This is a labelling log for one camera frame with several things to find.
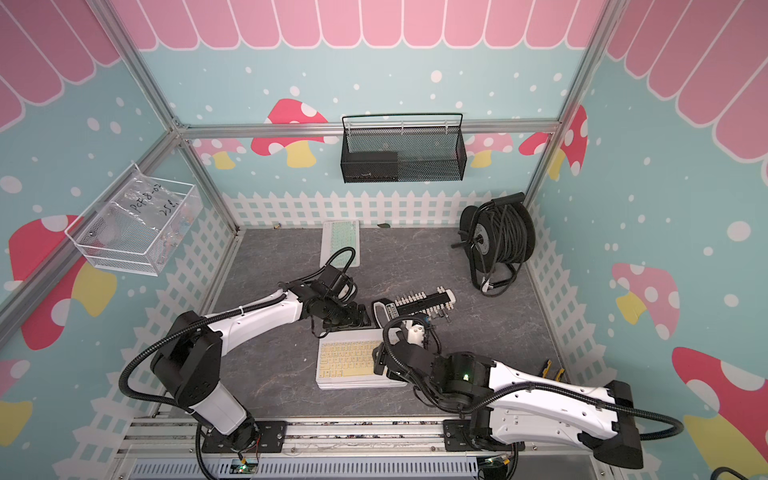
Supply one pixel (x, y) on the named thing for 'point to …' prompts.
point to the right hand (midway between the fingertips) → (383, 359)
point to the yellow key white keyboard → (345, 360)
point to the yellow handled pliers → (560, 373)
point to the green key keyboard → (337, 235)
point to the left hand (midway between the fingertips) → (359, 329)
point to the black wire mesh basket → (403, 147)
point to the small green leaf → (385, 225)
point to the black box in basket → (370, 166)
